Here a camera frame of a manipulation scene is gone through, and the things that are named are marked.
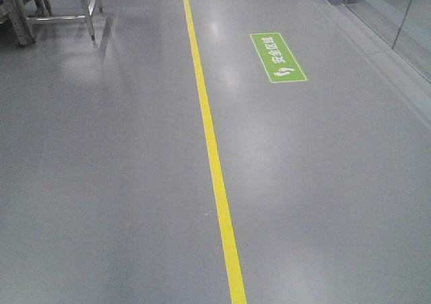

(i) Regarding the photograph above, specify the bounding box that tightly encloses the glass partition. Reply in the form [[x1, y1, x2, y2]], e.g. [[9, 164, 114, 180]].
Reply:
[[342, 0, 431, 84]]

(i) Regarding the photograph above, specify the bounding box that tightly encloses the bare steel table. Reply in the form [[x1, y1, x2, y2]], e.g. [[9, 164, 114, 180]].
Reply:
[[28, 0, 104, 46]]

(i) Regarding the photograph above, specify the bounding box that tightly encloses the steel rack with perforated uprights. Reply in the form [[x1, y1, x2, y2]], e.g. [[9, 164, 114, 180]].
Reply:
[[0, 0, 51, 47]]

